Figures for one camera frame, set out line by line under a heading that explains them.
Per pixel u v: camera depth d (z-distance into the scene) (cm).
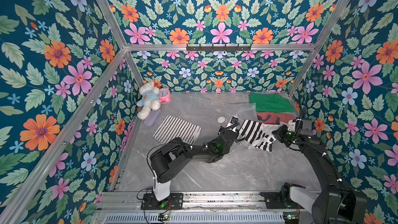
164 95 115
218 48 92
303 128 63
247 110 107
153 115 102
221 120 104
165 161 49
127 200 75
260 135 89
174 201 74
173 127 100
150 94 107
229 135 65
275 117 103
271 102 108
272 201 73
